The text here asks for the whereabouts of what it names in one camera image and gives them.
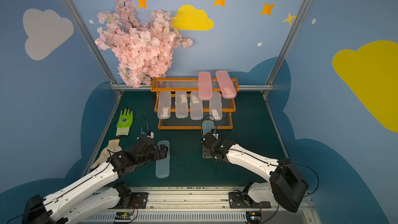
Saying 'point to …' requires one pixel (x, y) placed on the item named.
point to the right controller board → (253, 217)
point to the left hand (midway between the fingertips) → (161, 148)
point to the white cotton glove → (114, 146)
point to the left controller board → (123, 216)
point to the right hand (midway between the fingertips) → (212, 148)
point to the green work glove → (125, 122)
